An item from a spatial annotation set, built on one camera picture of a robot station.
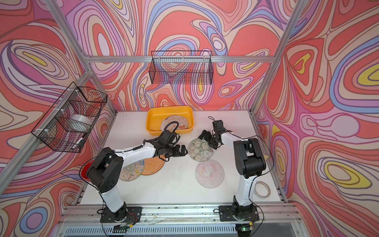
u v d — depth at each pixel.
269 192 0.79
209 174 0.86
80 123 0.70
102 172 0.47
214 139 0.85
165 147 0.72
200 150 0.97
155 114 1.17
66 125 0.70
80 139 0.72
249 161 0.51
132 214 0.72
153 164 0.91
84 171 0.75
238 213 0.66
